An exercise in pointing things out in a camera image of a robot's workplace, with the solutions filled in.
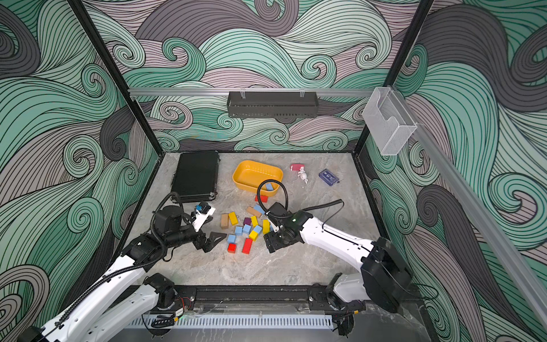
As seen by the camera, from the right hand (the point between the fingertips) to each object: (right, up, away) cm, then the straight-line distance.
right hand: (273, 244), depth 80 cm
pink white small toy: (+15, +29, +30) cm, 45 cm away
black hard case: (-39, +25, +26) cm, 53 cm away
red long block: (-11, -3, +5) cm, 12 cm away
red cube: (-17, -3, +4) cm, 17 cm away
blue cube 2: (-15, +3, +8) cm, 17 cm away
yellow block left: (-18, +7, +13) cm, 23 cm away
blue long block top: (-6, +10, +17) cm, 21 cm away
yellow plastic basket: (-13, +26, +30) cm, 41 cm away
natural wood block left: (-21, +6, +10) cm, 24 cm away
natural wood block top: (-10, +10, +16) cm, 21 cm away
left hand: (-20, +9, -6) cm, 23 cm away
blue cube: (-11, +4, +8) cm, 14 cm away
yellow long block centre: (-3, +4, +10) cm, 11 cm away
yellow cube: (-8, +1, +6) cm, 10 cm away
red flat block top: (-4, +15, +21) cm, 26 cm away
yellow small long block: (-8, +6, +12) cm, 16 cm away
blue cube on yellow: (-6, +4, +8) cm, 11 cm away
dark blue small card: (+29, +25, +27) cm, 47 cm away
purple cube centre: (-11, +6, +12) cm, 18 cm away
